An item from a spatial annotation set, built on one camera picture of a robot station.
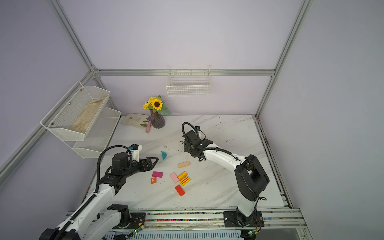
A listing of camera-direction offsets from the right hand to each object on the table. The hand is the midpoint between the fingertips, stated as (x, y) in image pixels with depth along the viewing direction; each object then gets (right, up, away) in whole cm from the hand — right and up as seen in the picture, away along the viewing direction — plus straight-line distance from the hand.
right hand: (192, 144), depth 90 cm
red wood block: (-7, -25, -7) cm, 27 cm away
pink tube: (-34, +11, +22) cm, 42 cm away
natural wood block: (-7, -13, +4) cm, 16 cm away
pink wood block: (-11, -20, -1) cm, 23 cm away
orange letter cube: (-23, -21, -4) cm, 31 cm away
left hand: (-23, -8, -8) cm, 25 cm away
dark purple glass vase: (-27, +16, +21) cm, 38 cm away
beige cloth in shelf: (-57, +20, -7) cm, 61 cm away
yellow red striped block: (-5, -22, -4) cm, 22 cm away
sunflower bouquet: (-24, +25, +6) cm, 35 cm away
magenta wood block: (-21, -18, 0) cm, 28 cm away
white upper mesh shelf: (-63, +16, -12) cm, 66 cm away
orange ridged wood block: (-6, -19, -1) cm, 20 cm away
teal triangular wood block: (-19, -8, +9) cm, 23 cm away
